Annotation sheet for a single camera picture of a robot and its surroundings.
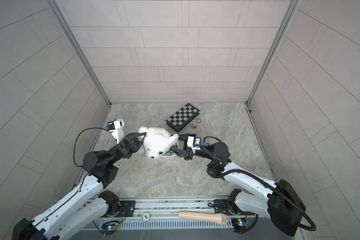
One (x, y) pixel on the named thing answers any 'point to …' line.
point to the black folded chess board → (182, 118)
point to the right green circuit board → (239, 224)
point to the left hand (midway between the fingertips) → (149, 142)
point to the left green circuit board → (110, 228)
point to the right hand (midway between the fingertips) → (170, 146)
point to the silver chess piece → (192, 125)
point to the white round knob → (146, 216)
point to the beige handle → (218, 218)
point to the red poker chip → (198, 121)
